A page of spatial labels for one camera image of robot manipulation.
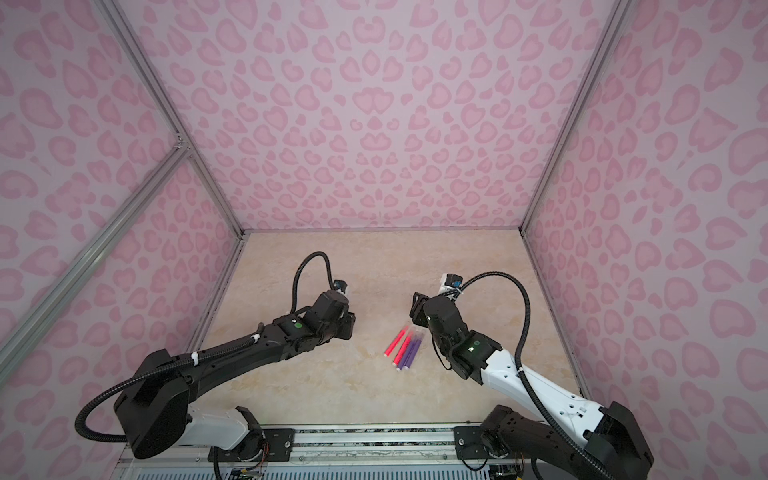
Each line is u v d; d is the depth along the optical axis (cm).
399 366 86
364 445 75
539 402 44
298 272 63
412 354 88
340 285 76
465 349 56
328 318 65
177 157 88
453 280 68
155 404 41
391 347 90
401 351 88
